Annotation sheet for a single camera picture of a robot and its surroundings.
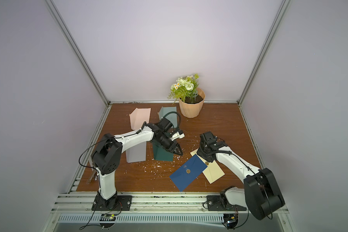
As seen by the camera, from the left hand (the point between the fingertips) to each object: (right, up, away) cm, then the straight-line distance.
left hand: (181, 153), depth 81 cm
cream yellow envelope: (+18, -12, +2) cm, 22 cm away
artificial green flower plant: (+2, +39, +8) cm, 40 cm away
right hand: (+13, +2, +6) cm, 14 cm away
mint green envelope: (-7, +23, -2) cm, 24 cm away
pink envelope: (-33, +21, +30) cm, 49 cm away
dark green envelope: (-14, -3, +11) cm, 18 cm away
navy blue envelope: (+1, -14, +1) cm, 14 cm away
